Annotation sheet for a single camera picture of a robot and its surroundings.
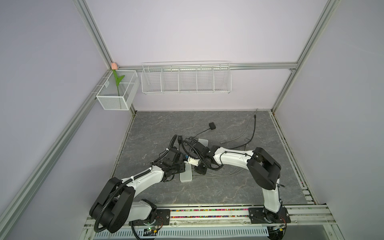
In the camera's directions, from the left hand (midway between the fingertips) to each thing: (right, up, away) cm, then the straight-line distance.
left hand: (183, 167), depth 88 cm
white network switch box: (+12, +14, +14) cm, 23 cm away
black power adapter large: (-4, +16, +11) cm, 20 cm away
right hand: (+8, -1, +2) cm, 8 cm away
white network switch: (+2, -5, -1) cm, 5 cm away
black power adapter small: (+19, +25, +23) cm, 39 cm away
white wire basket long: (+3, +57, +11) cm, 58 cm away
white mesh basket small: (-41, +41, -6) cm, 59 cm away
